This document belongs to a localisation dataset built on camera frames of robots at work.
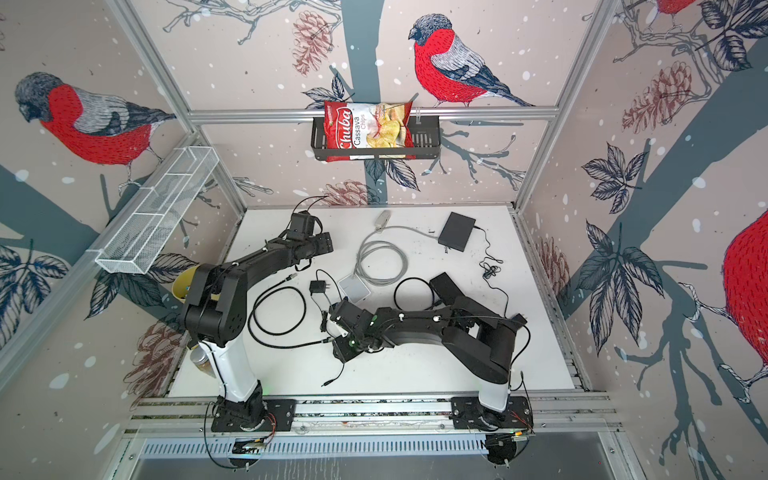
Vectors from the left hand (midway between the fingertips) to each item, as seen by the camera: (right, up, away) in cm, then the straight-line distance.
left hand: (322, 241), depth 99 cm
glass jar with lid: (-24, -29, -26) cm, 46 cm away
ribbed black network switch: (+42, -16, -2) cm, 45 cm away
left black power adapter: (-2, -16, +2) cm, 16 cm away
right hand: (+8, -33, -17) cm, 38 cm away
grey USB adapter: (+20, +7, +15) cm, 26 cm away
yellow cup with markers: (-38, -12, -14) cm, 42 cm away
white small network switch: (+11, -15, -4) cm, 19 cm away
